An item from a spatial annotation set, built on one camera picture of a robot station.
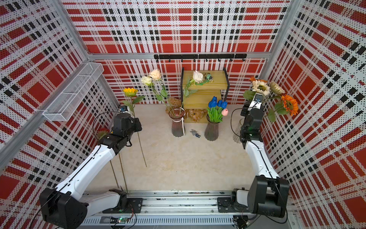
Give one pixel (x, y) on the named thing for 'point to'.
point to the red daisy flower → (102, 132)
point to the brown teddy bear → (195, 115)
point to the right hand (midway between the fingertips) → (256, 99)
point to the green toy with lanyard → (208, 78)
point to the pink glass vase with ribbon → (177, 114)
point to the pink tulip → (225, 112)
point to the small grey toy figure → (194, 132)
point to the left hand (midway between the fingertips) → (138, 120)
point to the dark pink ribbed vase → (211, 133)
